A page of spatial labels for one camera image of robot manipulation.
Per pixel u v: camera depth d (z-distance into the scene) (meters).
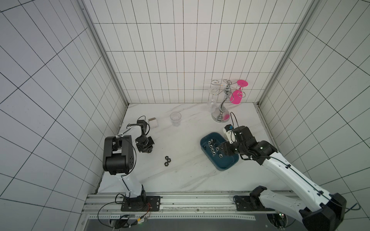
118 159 0.49
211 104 0.97
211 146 0.94
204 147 0.93
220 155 0.88
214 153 0.90
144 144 0.81
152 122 1.07
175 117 1.06
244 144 0.56
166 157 0.90
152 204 0.73
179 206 0.73
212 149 0.92
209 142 0.95
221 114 1.12
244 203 0.70
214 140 0.95
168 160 0.88
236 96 0.91
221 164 0.85
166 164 0.87
